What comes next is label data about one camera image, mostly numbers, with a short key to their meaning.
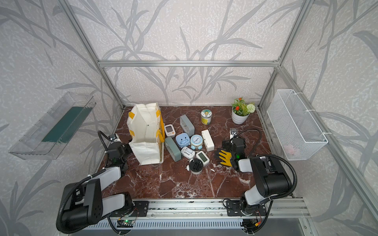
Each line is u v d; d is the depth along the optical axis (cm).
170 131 102
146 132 104
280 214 72
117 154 68
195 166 84
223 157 89
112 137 76
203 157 89
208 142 92
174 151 88
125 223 71
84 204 41
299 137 60
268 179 45
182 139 96
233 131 82
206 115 105
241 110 99
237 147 71
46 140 62
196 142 95
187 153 91
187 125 97
